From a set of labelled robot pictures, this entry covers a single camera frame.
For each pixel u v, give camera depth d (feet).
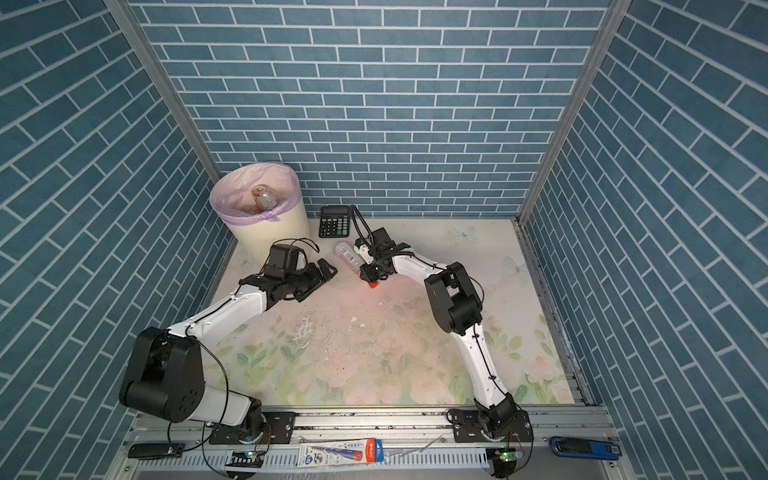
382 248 2.75
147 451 2.25
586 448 2.22
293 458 2.31
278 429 2.42
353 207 2.84
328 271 2.69
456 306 1.99
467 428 2.41
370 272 3.04
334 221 3.90
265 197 3.05
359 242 3.10
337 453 2.27
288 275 2.31
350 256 3.34
